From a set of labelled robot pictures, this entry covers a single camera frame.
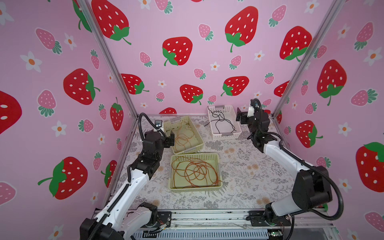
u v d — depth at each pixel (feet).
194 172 2.96
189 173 2.96
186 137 3.52
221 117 3.80
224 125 3.76
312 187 1.44
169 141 2.23
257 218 2.41
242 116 2.45
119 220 1.37
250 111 2.35
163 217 2.45
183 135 3.55
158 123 2.09
